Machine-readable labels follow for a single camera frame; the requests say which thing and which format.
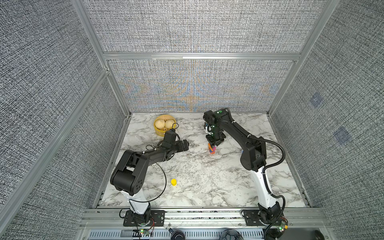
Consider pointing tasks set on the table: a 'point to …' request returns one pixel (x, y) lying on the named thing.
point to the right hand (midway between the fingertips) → (214, 144)
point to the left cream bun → (160, 123)
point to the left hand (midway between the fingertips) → (183, 145)
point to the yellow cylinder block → (174, 182)
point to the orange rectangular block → (213, 152)
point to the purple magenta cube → (214, 149)
